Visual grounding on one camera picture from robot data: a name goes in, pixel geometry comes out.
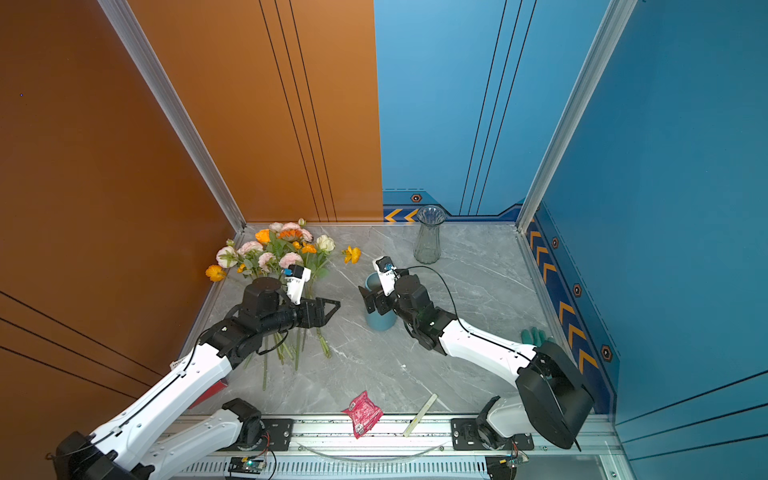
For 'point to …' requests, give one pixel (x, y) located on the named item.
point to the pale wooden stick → (419, 416)
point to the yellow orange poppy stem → (350, 255)
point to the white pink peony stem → (227, 257)
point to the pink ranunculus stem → (287, 260)
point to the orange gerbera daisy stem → (291, 235)
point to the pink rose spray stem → (286, 245)
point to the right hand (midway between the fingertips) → (373, 279)
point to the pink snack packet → (363, 413)
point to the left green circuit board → (246, 465)
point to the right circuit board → (501, 467)
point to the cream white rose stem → (325, 244)
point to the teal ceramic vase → (374, 320)
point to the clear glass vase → (427, 248)
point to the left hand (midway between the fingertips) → (330, 301)
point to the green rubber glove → (535, 337)
